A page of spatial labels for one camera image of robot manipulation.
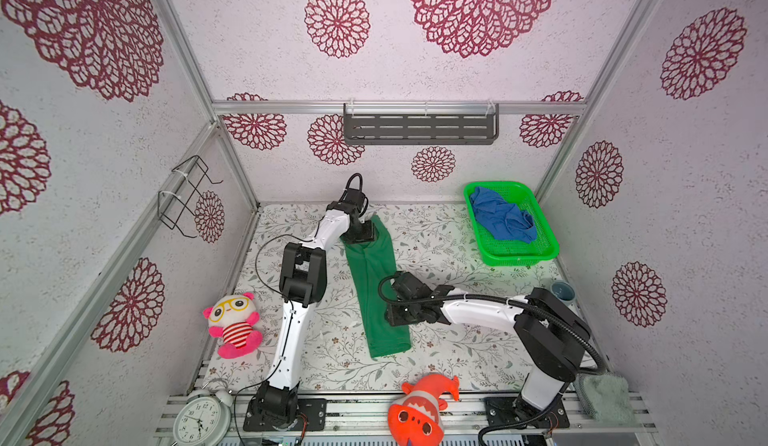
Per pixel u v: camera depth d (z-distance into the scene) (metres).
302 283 0.65
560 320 0.47
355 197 0.90
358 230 0.94
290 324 0.65
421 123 0.93
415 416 0.66
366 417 0.76
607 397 0.75
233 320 0.83
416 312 0.69
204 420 0.70
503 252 1.06
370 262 1.00
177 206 0.76
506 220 1.09
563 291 0.90
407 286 0.69
